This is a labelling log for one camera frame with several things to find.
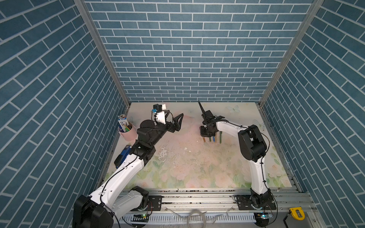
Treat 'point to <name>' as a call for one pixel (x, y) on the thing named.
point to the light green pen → (210, 139)
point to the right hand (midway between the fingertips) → (202, 135)
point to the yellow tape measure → (297, 213)
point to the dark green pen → (220, 137)
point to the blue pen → (213, 137)
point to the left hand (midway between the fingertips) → (180, 113)
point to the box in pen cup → (123, 123)
